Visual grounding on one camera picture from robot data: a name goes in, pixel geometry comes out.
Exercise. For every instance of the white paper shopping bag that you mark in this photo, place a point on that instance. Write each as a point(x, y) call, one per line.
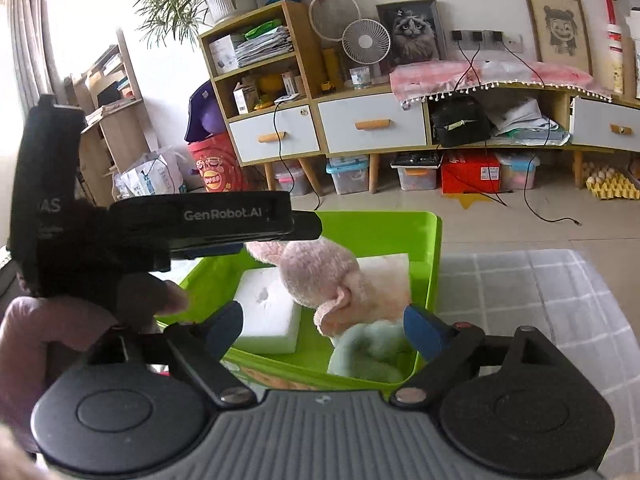
point(154, 173)

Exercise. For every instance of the clear storage bin blue lid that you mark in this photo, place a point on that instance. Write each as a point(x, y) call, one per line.
point(349, 174)

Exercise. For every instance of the pink plush rabbit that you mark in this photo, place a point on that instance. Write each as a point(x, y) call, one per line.
point(341, 289)

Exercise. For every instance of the white desk fan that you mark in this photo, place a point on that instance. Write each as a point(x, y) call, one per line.
point(366, 42)

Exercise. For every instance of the red cardboard box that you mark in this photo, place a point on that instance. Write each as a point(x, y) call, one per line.
point(470, 172)

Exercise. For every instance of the framed girl portrait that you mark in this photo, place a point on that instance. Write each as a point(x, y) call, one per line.
point(561, 33)

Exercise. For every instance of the framed cat picture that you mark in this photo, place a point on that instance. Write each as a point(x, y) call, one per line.
point(415, 30)

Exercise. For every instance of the pink lace cabinet cloth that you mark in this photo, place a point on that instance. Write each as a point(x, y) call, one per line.
point(437, 80)

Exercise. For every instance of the wooden bookshelf desk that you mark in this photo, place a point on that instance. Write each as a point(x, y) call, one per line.
point(117, 121)

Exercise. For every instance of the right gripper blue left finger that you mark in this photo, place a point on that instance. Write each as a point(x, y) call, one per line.
point(222, 329)

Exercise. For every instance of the wooden white drawer cabinet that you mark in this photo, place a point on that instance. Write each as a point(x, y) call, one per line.
point(374, 121)

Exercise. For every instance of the white foam sponge block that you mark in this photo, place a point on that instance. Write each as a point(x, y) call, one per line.
point(271, 316)

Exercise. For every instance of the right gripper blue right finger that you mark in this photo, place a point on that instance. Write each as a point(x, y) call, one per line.
point(426, 333)

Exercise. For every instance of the yellow egg tray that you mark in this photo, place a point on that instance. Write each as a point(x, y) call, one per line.
point(608, 183)

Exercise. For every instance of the red printed bucket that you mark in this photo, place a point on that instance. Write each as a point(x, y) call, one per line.
point(217, 164)

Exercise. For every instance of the grey white checked bedsheet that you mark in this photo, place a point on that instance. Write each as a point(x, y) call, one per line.
point(559, 292)

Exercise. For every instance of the left hand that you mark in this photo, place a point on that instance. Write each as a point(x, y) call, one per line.
point(40, 337)

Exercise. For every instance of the mint green cloth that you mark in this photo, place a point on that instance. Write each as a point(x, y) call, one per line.
point(371, 351)

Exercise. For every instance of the black bag on shelf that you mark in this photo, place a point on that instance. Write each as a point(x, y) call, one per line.
point(459, 120)

